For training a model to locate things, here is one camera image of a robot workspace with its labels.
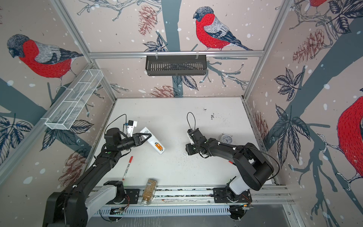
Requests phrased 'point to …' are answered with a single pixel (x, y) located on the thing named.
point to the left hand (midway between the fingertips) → (149, 136)
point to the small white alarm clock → (227, 138)
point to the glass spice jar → (150, 191)
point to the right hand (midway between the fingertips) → (188, 149)
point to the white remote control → (155, 143)
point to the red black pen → (231, 162)
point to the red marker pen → (128, 165)
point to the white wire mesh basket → (66, 111)
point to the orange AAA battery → (159, 146)
